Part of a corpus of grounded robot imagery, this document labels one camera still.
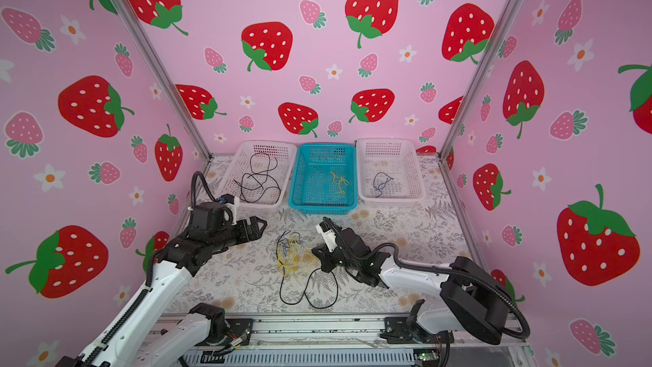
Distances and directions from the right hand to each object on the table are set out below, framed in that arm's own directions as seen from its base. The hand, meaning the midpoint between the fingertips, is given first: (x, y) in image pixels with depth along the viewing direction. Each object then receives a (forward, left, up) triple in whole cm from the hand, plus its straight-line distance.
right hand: (310, 252), depth 80 cm
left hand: (+4, +17, +8) cm, 19 cm away
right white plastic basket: (+46, -27, -10) cm, 55 cm away
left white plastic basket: (+36, +32, -7) cm, 49 cm away
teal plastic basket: (+40, +3, -11) cm, 41 cm away
